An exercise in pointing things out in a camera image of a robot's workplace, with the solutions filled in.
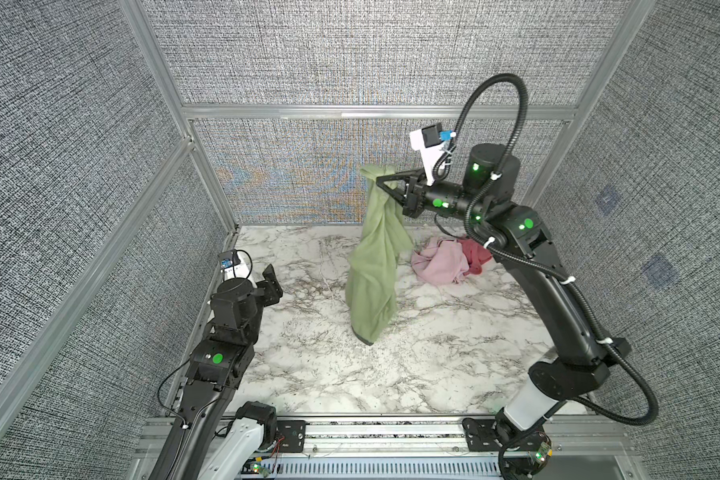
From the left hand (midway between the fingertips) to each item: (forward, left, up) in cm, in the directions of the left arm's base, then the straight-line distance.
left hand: (261, 268), depth 69 cm
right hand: (+4, -27, +22) cm, 35 cm away
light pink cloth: (+17, -51, -22) cm, 59 cm away
